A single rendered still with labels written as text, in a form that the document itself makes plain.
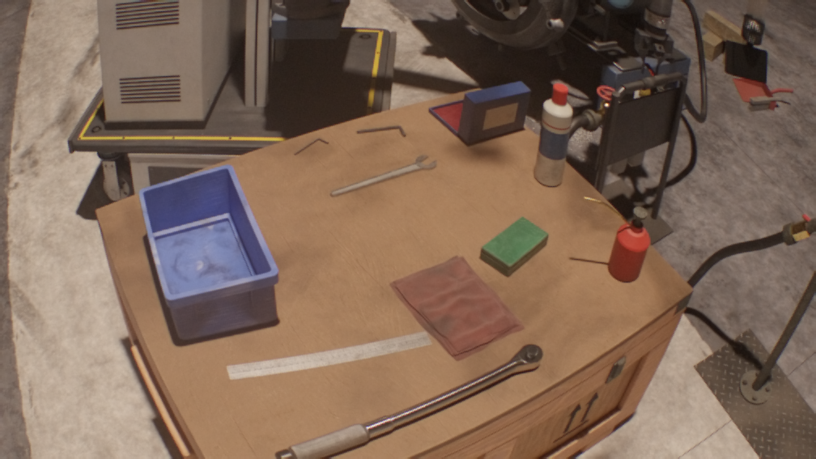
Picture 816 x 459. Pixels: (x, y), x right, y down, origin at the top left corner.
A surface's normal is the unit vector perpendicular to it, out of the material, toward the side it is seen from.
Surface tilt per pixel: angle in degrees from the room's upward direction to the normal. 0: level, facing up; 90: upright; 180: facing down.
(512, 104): 97
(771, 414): 0
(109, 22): 90
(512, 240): 0
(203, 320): 90
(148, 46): 90
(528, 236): 0
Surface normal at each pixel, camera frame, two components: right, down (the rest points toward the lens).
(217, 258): 0.04, -0.77
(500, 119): 0.50, 0.65
